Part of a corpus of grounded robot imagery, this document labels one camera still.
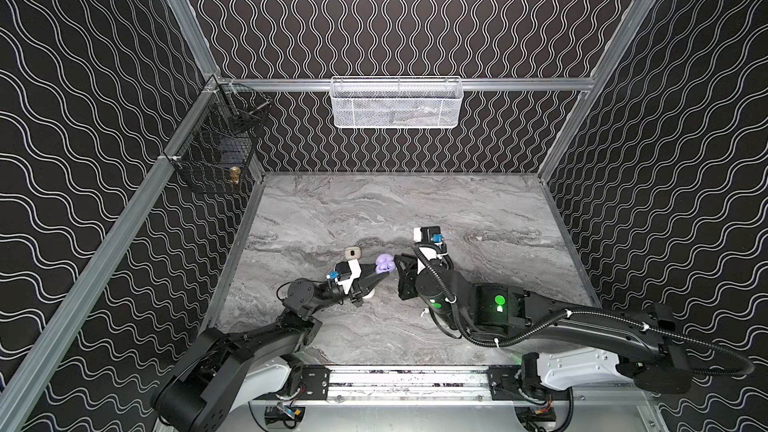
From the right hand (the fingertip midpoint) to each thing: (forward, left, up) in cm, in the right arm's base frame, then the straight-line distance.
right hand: (393, 261), depth 66 cm
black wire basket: (+37, +55, -1) cm, 66 cm away
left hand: (0, +1, -4) cm, 4 cm away
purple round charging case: (+1, +2, -3) cm, 4 cm away
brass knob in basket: (+26, +44, +2) cm, 51 cm away
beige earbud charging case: (+17, +14, -25) cm, 33 cm away
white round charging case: (+3, +7, -26) cm, 27 cm away
